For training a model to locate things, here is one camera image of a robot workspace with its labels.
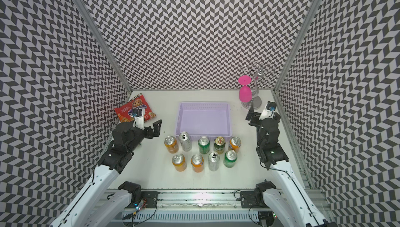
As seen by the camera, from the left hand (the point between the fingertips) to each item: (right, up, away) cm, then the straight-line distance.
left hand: (152, 121), depth 76 cm
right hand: (+53, +6, -2) cm, 54 cm away
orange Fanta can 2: (+42, -13, +6) cm, 45 cm away
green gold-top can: (+34, -13, +5) cm, 37 cm away
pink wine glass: (+52, +15, +21) cm, 58 cm away
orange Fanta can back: (+23, -21, +1) cm, 31 cm away
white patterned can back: (+31, -18, -1) cm, 36 cm away
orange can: (+9, -13, +5) cm, 16 cm away
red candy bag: (-28, +3, +25) cm, 38 cm away
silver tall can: (+17, -11, +3) cm, 20 cm away
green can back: (+39, -19, +1) cm, 43 cm away
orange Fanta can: (+14, -20, 0) cm, 25 cm away
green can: (+26, -13, +6) cm, 30 cm away
